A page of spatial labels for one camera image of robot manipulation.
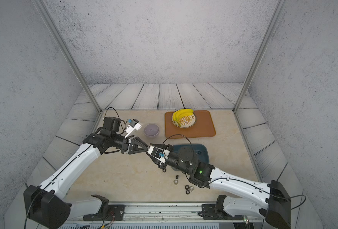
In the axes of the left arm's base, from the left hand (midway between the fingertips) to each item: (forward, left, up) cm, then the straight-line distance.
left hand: (146, 151), depth 62 cm
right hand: (+1, -2, +1) cm, 2 cm away
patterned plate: (+42, -22, -29) cm, 55 cm away
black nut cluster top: (-6, -19, -31) cm, 37 cm away
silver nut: (-3, -13, -30) cm, 33 cm away
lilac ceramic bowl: (+32, +3, -26) cm, 42 cm away
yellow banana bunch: (+46, -17, -24) cm, 54 cm away
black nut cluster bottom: (-9, -19, -30) cm, 37 cm away
